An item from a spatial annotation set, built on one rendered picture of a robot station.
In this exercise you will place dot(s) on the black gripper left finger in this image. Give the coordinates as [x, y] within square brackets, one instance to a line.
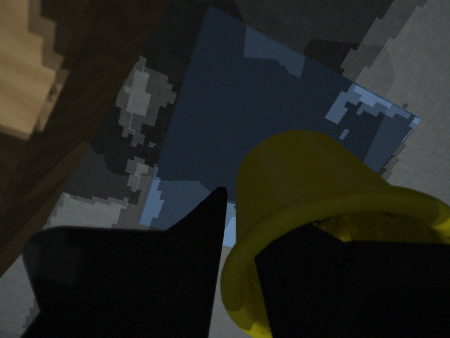
[178, 266]

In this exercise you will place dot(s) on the olive yellow cup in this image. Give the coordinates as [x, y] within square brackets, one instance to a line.
[302, 176]

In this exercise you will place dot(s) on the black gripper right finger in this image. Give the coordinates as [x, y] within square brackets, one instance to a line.
[313, 283]

